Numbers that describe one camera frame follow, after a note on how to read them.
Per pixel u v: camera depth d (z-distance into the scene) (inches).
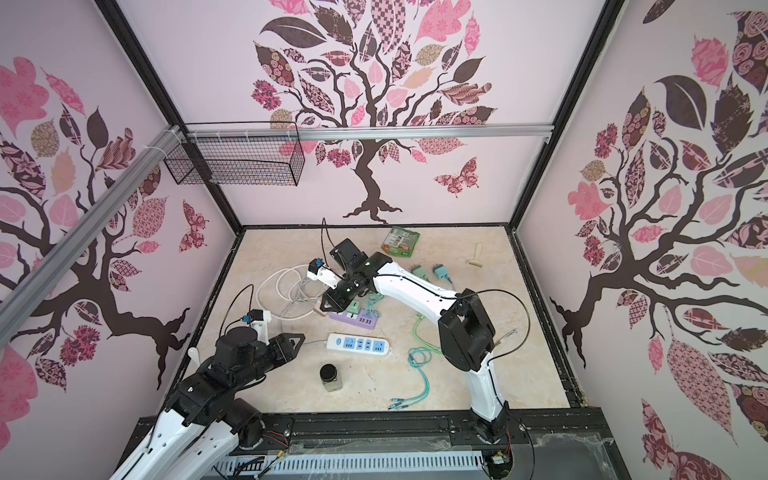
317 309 31.4
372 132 36.8
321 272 28.8
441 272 40.7
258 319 26.7
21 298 19.8
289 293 39.2
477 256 43.4
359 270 24.6
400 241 45.0
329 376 29.1
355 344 33.7
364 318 36.1
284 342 26.2
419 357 33.9
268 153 37.3
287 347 27.3
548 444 28.6
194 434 19.4
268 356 25.0
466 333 19.4
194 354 34.4
